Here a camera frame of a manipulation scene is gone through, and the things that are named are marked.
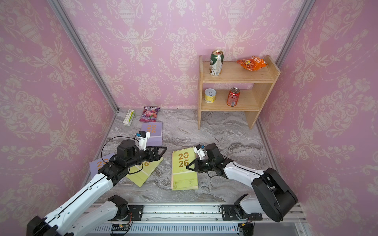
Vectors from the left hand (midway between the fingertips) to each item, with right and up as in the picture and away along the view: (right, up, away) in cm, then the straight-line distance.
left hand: (162, 149), depth 76 cm
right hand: (+13, -11, +5) cm, 18 cm away
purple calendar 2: (-44, -12, +15) cm, 48 cm away
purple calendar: (-12, +9, +34) cm, 37 cm away
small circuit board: (-21, -38, -3) cm, 44 cm away
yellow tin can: (+27, +31, +17) cm, 44 cm away
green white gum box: (-32, +17, +34) cm, 49 cm away
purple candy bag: (-18, +20, +38) cm, 46 cm away
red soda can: (+39, +29, +10) cm, 50 cm away
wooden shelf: (+55, +28, +21) cm, 65 cm away
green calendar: (+10, -17, +6) cm, 20 cm away
